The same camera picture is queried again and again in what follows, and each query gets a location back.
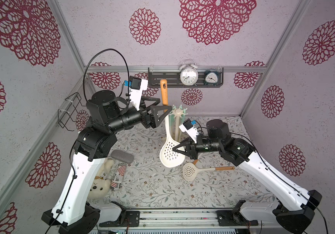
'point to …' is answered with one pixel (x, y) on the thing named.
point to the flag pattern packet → (117, 181)
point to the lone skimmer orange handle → (169, 157)
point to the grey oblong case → (122, 156)
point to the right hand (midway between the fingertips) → (173, 148)
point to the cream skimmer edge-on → (191, 171)
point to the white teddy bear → (102, 183)
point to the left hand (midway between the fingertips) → (163, 106)
